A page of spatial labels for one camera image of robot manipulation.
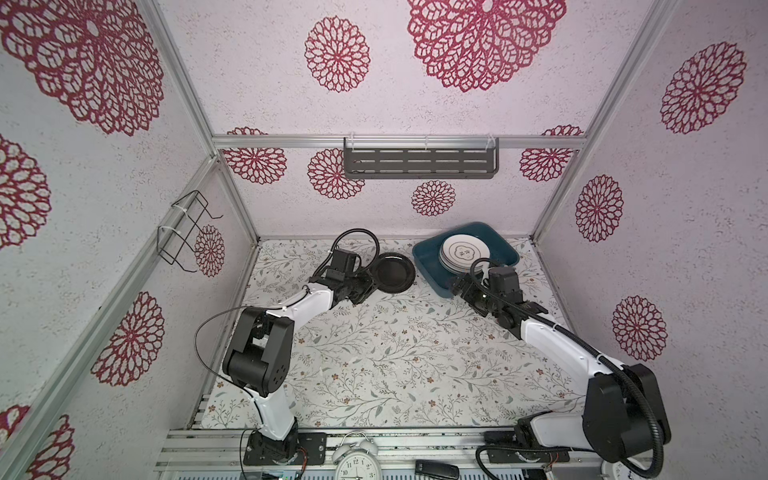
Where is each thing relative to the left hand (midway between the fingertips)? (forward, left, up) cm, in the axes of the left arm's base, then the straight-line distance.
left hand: (380, 286), depth 93 cm
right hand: (-3, -22, +6) cm, 23 cm away
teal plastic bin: (+11, -21, -11) cm, 26 cm away
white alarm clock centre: (-45, +6, -6) cm, 45 cm away
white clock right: (-48, -54, -7) cm, 73 cm away
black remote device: (-47, -13, -7) cm, 49 cm away
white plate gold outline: (+19, -30, -6) cm, 36 cm away
